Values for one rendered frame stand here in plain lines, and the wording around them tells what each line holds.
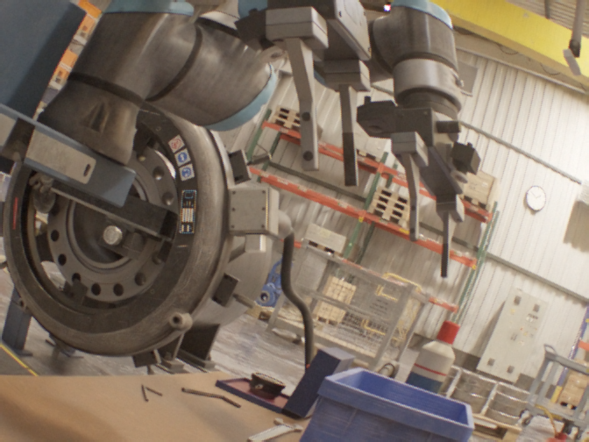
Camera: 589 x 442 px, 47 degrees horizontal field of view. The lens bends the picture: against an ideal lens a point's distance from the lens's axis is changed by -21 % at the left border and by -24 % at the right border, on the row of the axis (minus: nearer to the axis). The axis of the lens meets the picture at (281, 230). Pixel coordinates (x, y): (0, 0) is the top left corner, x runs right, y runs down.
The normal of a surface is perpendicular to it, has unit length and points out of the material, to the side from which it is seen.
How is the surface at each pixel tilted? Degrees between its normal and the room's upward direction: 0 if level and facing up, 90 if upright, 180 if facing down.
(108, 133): 70
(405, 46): 89
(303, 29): 97
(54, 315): 90
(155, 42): 90
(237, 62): 100
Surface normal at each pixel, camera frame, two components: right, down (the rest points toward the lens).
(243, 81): 0.67, 0.33
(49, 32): 0.84, 0.35
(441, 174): -0.10, 0.94
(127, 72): 0.56, 0.21
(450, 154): -0.45, -0.35
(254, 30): -0.26, -0.02
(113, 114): 0.72, -0.09
